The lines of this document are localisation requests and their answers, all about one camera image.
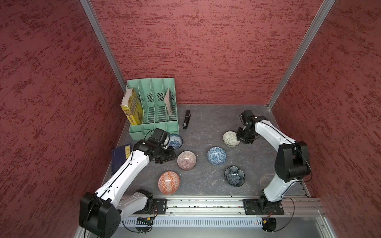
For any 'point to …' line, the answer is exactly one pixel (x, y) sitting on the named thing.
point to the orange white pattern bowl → (168, 182)
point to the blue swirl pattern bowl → (217, 155)
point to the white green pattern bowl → (229, 138)
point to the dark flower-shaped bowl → (234, 176)
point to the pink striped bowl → (186, 160)
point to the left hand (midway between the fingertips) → (172, 160)
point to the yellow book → (132, 105)
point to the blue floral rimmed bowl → (175, 141)
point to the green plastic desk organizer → (151, 93)
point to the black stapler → (187, 119)
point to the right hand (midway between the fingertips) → (239, 141)
